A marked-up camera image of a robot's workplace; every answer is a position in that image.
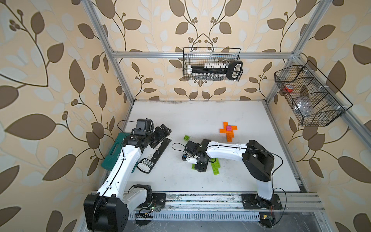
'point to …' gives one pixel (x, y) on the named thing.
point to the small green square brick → (186, 137)
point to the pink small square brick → (229, 128)
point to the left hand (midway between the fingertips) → (165, 132)
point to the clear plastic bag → (304, 107)
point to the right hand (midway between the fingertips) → (201, 165)
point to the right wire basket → (316, 101)
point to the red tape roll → (289, 88)
